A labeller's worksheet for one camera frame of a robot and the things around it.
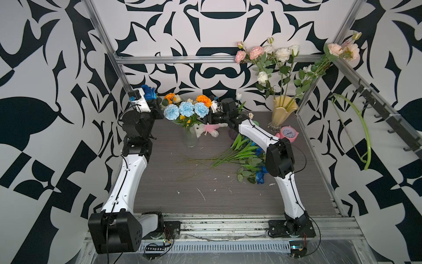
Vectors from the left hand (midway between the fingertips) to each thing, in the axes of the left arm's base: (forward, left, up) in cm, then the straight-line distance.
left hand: (153, 93), depth 69 cm
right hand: (+5, -17, -20) cm, 26 cm away
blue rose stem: (-20, -46, -39) cm, 64 cm away
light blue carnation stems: (-4, -7, -7) cm, 11 cm away
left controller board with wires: (-50, +3, -46) cm, 68 cm away
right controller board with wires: (-52, -59, -42) cm, 89 cm away
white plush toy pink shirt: (+11, -24, -37) cm, 46 cm away
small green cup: (+15, -54, -38) cm, 68 cm away
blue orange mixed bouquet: (0, -12, -18) cm, 22 cm away
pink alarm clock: (+9, -74, -40) cm, 85 cm away
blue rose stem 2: (-20, -49, -37) cm, 64 cm away
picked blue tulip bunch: (-11, -46, -36) cm, 59 cm away
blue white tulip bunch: (+15, -40, -16) cm, 45 cm away
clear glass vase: (+4, -12, -36) cm, 38 cm away
